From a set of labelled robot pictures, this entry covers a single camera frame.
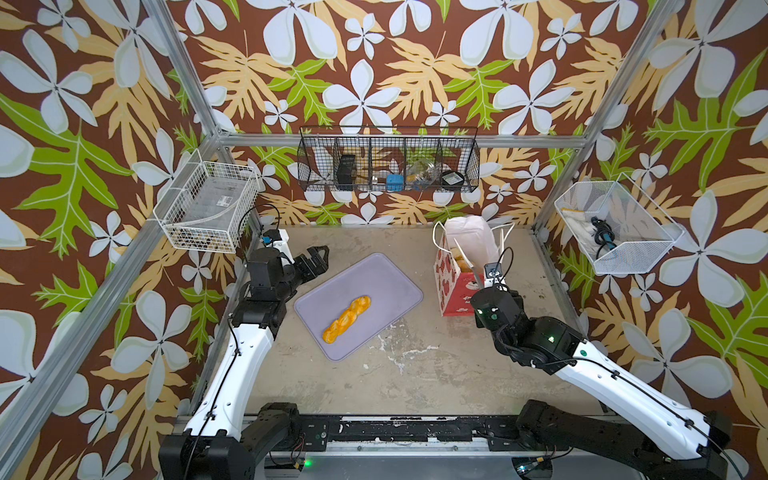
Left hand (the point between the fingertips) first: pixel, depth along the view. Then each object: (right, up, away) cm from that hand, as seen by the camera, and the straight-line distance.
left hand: (317, 250), depth 76 cm
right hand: (+42, -11, -4) cm, 44 cm away
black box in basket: (+4, +27, +22) cm, 35 cm away
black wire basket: (+19, +31, +21) cm, 42 cm away
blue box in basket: (+21, +22, +18) cm, 36 cm away
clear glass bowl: (+30, +25, +18) cm, 43 cm away
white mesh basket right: (+83, +7, +6) cm, 83 cm away
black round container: (+40, +24, +20) cm, 50 cm away
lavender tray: (+20, -14, +28) cm, 38 cm away
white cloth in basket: (+74, +8, +8) cm, 75 cm away
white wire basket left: (-30, +12, +3) cm, 33 cm away
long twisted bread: (+9, -18, +19) cm, 28 cm away
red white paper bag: (+45, +3, +22) cm, 50 cm away
